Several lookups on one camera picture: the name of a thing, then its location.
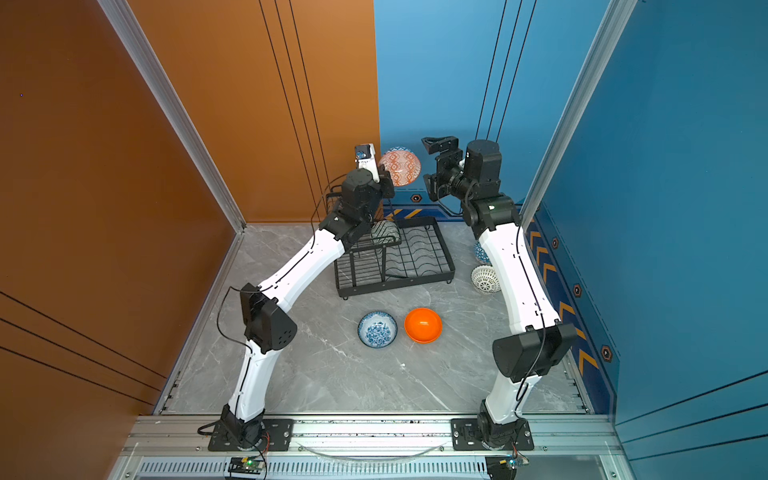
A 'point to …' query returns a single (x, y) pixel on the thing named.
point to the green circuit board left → (246, 465)
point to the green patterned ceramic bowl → (384, 233)
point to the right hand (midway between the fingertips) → (416, 151)
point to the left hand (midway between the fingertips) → (387, 163)
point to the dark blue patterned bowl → (481, 254)
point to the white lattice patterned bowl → (485, 279)
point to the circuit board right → (504, 467)
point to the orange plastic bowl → (423, 325)
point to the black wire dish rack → (406, 254)
